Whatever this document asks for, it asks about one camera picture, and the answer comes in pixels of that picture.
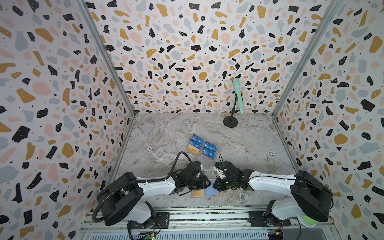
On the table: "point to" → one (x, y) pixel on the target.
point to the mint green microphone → (236, 86)
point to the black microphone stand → (231, 121)
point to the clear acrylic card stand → (197, 152)
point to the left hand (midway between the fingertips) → (213, 183)
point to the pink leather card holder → (210, 191)
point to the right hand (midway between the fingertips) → (213, 184)
